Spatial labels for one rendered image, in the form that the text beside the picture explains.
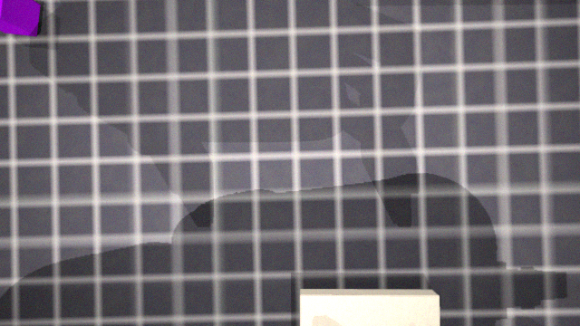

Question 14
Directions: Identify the black grid-patterned work mat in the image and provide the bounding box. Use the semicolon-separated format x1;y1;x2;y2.
0;0;580;326

